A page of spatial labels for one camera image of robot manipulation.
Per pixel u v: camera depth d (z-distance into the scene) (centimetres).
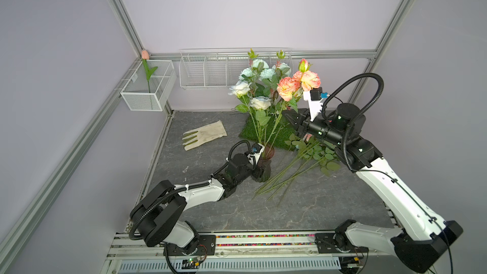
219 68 99
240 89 68
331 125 52
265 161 79
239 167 64
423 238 38
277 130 68
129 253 73
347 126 44
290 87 52
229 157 64
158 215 43
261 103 68
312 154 96
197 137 108
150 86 87
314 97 52
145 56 89
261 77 72
